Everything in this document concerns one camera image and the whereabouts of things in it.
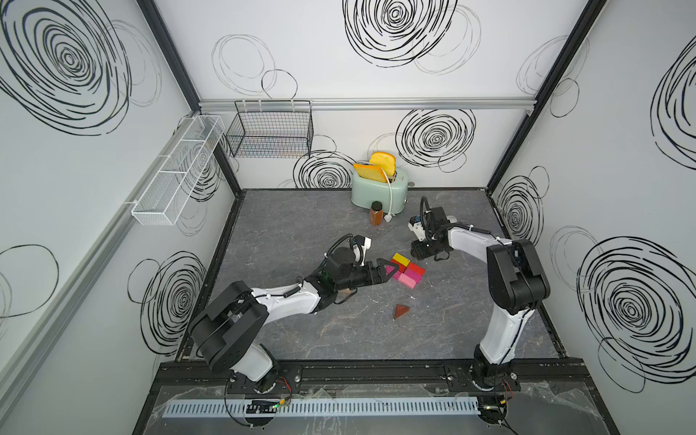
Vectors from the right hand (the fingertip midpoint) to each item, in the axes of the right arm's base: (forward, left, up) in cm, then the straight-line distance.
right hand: (418, 250), depth 99 cm
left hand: (-16, +12, +13) cm, 24 cm away
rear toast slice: (+28, +13, +19) cm, 36 cm away
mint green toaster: (+21, +20, +10) cm, 31 cm away
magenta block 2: (-10, +3, -1) cm, 10 cm away
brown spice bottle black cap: (+12, +16, +6) cm, 21 cm away
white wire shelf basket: (-5, +74, +33) cm, 82 cm away
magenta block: (-18, +13, +18) cm, 29 cm away
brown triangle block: (-22, +8, -1) cm, 23 cm away
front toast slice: (+25, +18, +15) cm, 35 cm away
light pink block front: (-11, +5, -2) cm, 13 cm away
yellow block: (-4, +7, 0) cm, 8 cm away
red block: (-8, +7, 0) cm, 10 cm away
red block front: (-7, +2, 0) cm, 8 cm away
